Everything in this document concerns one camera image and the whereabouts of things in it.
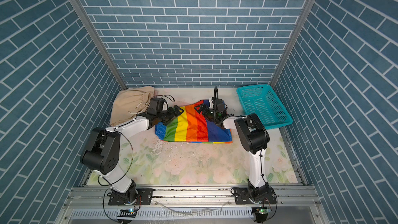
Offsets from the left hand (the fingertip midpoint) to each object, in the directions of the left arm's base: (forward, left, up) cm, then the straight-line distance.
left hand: (180, 113), depth 93 cm
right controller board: (-49, -41, -12) cm, 65 cm away
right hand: (+5, -10, -2) cm, 11 cm away
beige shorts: (+14, +36, -6) cm, 39 cm away
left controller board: (-47, +22, -14) cm, 54 cm away
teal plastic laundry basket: (+19, -58, -10) cm, 62 cm away
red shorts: (-3, -7, -10) cm, 13 cm away
